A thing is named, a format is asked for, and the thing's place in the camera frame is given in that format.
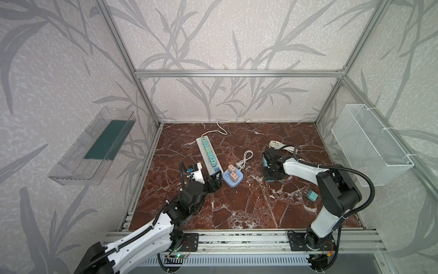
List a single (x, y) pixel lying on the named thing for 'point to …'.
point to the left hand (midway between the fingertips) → (219, 169)
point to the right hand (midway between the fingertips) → (268, 170)
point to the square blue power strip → (226, 177)
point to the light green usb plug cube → (207, 149)
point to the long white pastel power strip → (206, 160)
